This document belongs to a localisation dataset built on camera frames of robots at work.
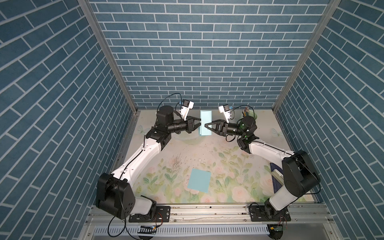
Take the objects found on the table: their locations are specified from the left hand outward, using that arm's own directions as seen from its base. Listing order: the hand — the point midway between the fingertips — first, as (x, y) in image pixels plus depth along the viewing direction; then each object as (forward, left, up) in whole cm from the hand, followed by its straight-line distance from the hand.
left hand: (207, 123), depth 70 cm
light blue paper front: (-16, +3, -32) cm, 36 cm away
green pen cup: (+25, -34, -19) cm, 46 cm away
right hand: (-2, 0, -2) cm, 3 cm away
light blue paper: (+2, +1, +2) cm, 3 cm away
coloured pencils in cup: (+23, -27, -15) cm, 39 cm away
